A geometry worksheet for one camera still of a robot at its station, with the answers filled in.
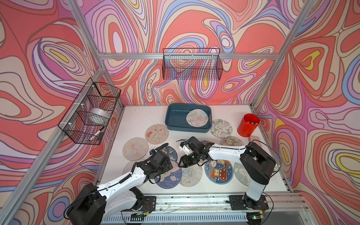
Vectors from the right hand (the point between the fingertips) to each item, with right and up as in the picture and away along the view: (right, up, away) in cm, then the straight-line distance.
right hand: (183, 168), depth 84 cm
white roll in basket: (-43, +31, -15) cm, 55 cm away
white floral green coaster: (+29, +23, +20) cm, 42 cm away
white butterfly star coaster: (+12, +31, +27) cm, 43 cm away
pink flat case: (+50, +17, +14) cm, 55 cm away
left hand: (-9, 0, 0) cm, 9 cm away
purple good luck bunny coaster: (-8, -6, -2) cm, 10 cm away
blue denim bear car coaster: (+22, -2, 0) cm, 22 cm away
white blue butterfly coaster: (+5, -4, -1) cm, 7 cm away
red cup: (+43, +26, +7) cm, 51 cm away
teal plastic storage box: (-5, +34, +28) cm, 44 cm away
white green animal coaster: (+35, +15, +14) cm, 40 cm away
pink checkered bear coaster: (-19, +19, +17) cm, 32 cm away
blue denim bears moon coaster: (-8, +8, +9) cm, 14 cm away
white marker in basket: (-45, +24, -11) cm, 52 cm away
